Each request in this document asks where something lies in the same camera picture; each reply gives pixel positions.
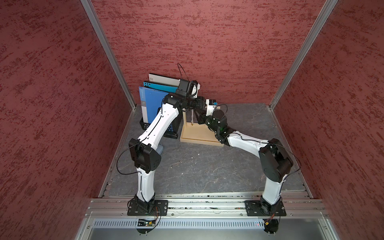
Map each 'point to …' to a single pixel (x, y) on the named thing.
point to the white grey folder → (158, 79)
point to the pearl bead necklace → (192, 121)
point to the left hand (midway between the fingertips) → (201, 105)
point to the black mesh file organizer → (173, 132)
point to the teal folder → (163, 87)
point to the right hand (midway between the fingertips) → (195, 112)
